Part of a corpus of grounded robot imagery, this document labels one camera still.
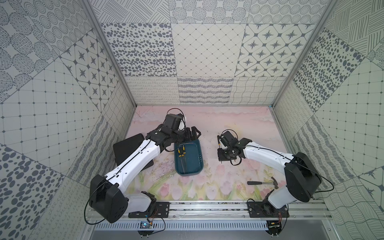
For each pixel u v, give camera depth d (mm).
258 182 829
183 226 701
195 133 688
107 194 385
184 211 756
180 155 927
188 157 913
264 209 664
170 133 589
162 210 734
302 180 440
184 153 932
